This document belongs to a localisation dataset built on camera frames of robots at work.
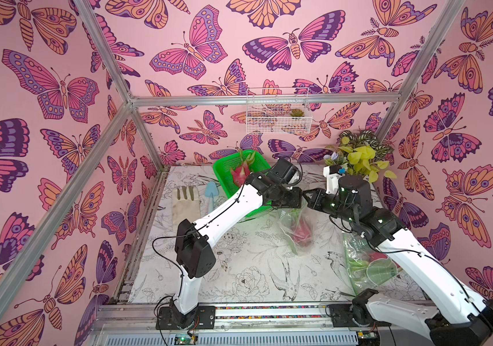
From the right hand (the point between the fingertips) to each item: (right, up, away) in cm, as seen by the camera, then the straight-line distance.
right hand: (303, 190), depth 70 cm
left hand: (+2, -5, +7) cm, 9 cm away
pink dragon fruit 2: (+4, -18, +17) cm, 25 cm away
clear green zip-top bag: (-2, -12, +15) cm, 19 cm away
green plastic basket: (-32, +12, +42) cm, 54 cm away
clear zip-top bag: (+26, -28, +8) cm, 39 cm away
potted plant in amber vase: (+28, +15, +18) cm, 36 cm away
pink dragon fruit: (-22, +9, +35) cm, 42 cm away
